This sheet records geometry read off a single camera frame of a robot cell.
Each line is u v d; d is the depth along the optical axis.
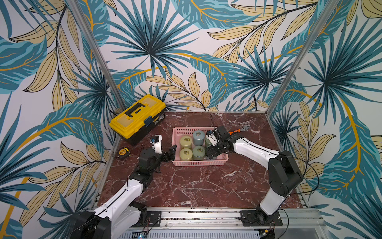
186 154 0.86
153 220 0.72
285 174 0.47
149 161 0.62
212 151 0.82
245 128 1.09
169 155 0.73
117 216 0.45
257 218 0.68
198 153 0.88
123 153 0.93
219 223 0.73
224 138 0.70
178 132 1.02
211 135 0.81
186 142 0.93
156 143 0.70
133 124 0.90
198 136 0.95
